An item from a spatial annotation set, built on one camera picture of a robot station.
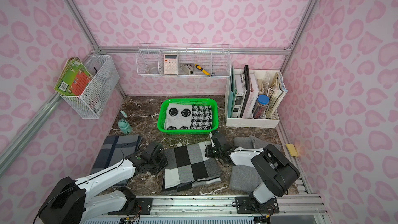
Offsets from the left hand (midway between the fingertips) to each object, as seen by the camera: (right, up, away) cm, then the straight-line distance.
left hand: (170, 159), depth 86 cm
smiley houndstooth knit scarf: (+3, +23, +15) cm, 28 cm away
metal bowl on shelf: (-12, +51, +8) cm, 53 cm away
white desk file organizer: (+46, +34, +1) cm, 57 cm away
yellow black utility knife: (+18, +52, +12) cm, 57 cm away
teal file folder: (+33, +36, -5) cm, 49 cm away
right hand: (+19, +4, +5) cm, 20 cm away
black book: (+43, +44, +2) cm, 62 cm away
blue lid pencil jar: (+53, +29, +7) cm, 60 cm away
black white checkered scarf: (+10, -3, -2) cm, 10 cm away
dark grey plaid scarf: (-34, +4, +4) cm, 34 cm away
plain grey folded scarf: (+40, -7, -8) cm, 42 cm away
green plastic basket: (+24, +33, +19) cm, 45 cm away
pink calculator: (-2, +56, +9) cm, 56 cm away
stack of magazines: (+60, +37, +2) cm, 70 cm away
